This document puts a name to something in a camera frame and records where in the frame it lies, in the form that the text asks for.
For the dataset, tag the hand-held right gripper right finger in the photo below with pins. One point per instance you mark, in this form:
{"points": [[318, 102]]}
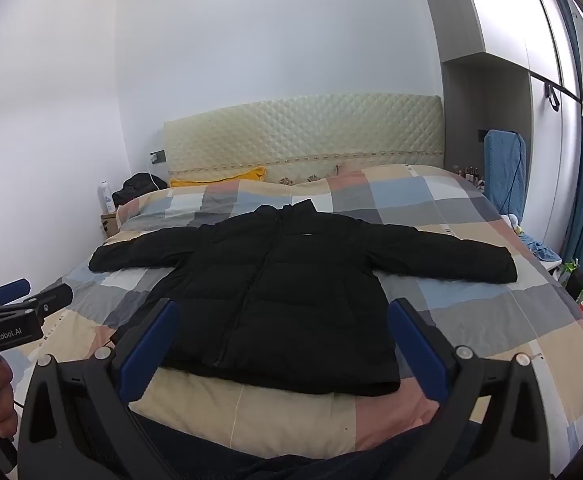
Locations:
{"points": [[419, 350]]}

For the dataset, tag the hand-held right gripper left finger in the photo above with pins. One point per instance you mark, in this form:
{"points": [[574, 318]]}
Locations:
{"points": [[146, 350]]}

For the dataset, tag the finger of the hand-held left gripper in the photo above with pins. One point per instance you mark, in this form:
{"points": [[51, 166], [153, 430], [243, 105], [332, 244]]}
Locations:
{"points": [[51, 300], [10, 288]]}

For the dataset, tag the black puffer jacket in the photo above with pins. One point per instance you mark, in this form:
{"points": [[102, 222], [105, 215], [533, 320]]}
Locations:
{"points": [[281, 285]]}

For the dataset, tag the black clothes hanger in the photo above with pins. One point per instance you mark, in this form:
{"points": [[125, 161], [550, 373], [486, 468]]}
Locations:
{"points": [[551, 96]]}

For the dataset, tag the checkered patchwork quilt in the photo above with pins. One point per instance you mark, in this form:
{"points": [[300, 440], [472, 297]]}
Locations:
{"points": [[471, 310]]}

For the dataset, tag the cardboard box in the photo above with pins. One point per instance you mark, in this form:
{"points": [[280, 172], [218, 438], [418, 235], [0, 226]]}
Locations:
{"points": [[109, 225]]}

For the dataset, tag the white spray bottle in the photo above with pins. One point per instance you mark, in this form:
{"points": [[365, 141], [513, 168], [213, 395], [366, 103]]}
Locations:
{"points": [[106, 197]]}

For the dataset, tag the black bag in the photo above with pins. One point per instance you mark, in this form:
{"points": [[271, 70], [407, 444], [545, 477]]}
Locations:
{"points": [[136, 187]]}

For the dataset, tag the light blue towel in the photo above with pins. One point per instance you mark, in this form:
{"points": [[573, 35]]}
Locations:
{"points": [[541, 250]]}

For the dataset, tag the person's dark trousers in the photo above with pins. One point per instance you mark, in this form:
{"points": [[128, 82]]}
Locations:
{"points": [[291, 465]]}

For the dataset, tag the yellow cloth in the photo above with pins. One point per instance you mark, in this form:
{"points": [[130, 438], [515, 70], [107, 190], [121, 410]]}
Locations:
{"points": [[211, 178]]}

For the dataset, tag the row of small bottles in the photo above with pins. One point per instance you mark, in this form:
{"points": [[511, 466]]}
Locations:
{"points": [[467, 172]]}

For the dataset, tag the floral print pillow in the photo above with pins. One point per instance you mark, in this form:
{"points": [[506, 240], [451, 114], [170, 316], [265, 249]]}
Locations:
{"points": [[301, 175]]}

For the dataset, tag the cream quilted headboard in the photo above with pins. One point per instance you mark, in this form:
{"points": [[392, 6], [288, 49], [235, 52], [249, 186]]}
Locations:
{"points": [[301, 130]]}

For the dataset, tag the grey white wardrobe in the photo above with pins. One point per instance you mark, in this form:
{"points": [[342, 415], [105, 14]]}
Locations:
{"points": [[511, 20]]}

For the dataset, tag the dark wall socket with charger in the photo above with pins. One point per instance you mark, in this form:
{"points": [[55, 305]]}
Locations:
{"points": [[158, 157]]}

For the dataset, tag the dark niche wall socket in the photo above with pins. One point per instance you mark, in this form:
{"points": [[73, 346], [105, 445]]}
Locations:
{"points": [[481, 136]]}

